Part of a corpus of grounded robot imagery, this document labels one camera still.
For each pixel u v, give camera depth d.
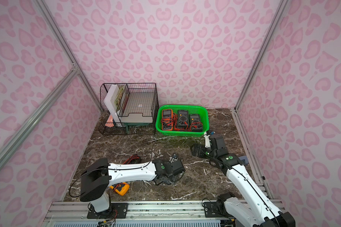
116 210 0.73
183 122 0.98
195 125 1.00
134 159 0.88
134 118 0.91
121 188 0.76
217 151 0.58
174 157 0.75
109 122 1.04
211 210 0.72
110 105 0.93
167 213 0.72
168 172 0.61
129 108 1.06
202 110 1.10
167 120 1.01
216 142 0.58
